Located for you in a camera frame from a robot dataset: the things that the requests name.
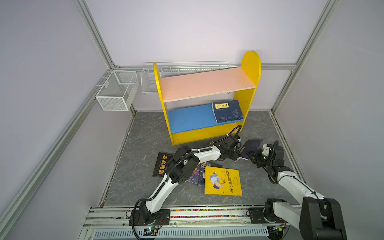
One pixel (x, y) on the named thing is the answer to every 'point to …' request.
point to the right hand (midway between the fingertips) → (246, 152)
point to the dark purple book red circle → (197, 176)
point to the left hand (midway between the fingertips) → (238, 156)
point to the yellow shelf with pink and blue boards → (200, 108)
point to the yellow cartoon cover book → (220, 181)
